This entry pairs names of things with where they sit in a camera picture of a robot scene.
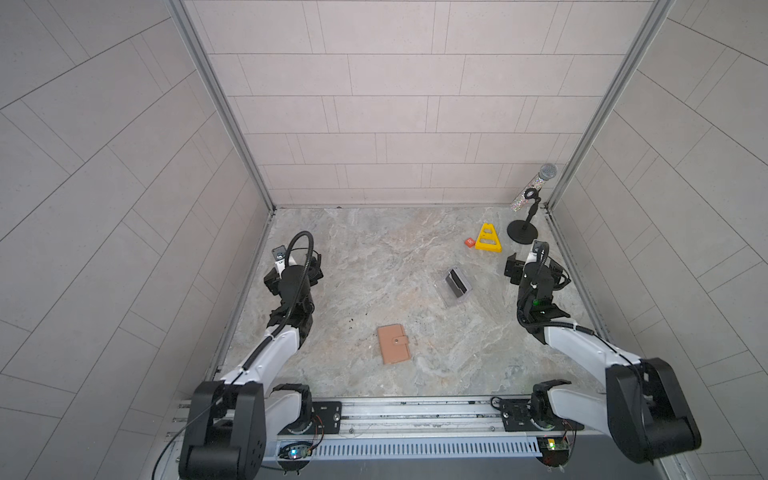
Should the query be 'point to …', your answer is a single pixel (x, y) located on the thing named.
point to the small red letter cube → (470, 242)
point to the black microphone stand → (522, 231)
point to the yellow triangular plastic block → (488, 239)
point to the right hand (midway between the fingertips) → (529, 253)
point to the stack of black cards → (456, 283)
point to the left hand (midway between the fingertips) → (298, 255)
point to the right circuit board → (555, 450)
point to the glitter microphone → (547, 172)
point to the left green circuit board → (297, 450)
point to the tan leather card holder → (394, 344)
